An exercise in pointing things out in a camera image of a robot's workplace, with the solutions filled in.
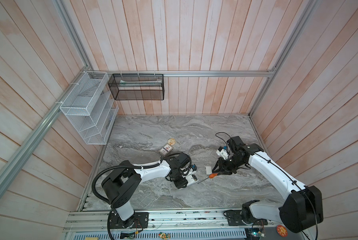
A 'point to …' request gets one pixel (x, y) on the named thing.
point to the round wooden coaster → (171, 141)
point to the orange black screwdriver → (211, 176)
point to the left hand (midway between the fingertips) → (181, 184)
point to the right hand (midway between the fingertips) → (214, 171)
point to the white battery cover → (208, 170)
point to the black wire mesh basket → (138, 86)
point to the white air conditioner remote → (191, 179)
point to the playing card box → (166, 149)
